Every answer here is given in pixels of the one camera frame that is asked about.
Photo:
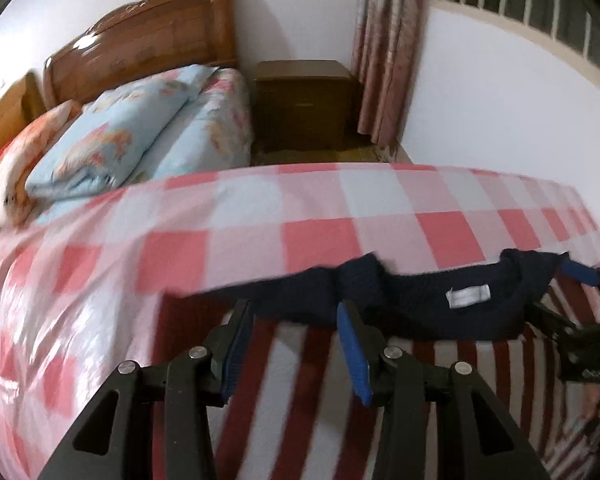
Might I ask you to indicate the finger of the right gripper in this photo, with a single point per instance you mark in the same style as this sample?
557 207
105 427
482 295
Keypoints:
588 275
576 342

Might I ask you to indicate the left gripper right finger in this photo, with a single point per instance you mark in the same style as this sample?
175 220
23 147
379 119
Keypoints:
449 410

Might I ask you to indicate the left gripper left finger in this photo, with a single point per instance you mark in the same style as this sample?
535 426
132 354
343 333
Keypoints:
112 437

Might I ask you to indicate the red grey striped sweater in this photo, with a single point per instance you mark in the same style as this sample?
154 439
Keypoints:
293 418

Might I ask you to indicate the pink checked bed cover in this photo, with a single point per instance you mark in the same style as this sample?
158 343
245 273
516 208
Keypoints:
83 293

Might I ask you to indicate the orange floral pillow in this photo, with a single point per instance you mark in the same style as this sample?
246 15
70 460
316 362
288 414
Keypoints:
21 156

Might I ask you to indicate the light blue floral pillow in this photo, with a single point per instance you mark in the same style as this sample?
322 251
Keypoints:
104 145

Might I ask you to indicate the floral bed sheet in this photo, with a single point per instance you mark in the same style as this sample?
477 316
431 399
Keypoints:
211 133

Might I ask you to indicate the pink floral curtain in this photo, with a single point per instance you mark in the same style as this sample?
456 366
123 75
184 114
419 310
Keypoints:
385 46

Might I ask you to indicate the wooden nightstand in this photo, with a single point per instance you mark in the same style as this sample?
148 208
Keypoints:
303 105

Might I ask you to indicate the small wooden headboard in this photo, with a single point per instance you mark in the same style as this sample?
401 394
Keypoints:
20 105

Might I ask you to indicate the large wooden headboard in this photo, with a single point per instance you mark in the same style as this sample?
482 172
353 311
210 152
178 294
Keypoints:
137 40

